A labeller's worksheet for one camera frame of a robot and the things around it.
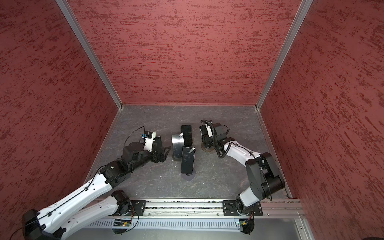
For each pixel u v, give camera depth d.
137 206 0.74
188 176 0.85
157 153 0.65
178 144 0.87
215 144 0.68
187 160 0.81
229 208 0.74
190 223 0.71
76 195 0.45
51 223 0.40
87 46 0.85
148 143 0.65
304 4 0.70
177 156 0.87
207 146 0.83
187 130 0.95
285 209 0.76
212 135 0.75
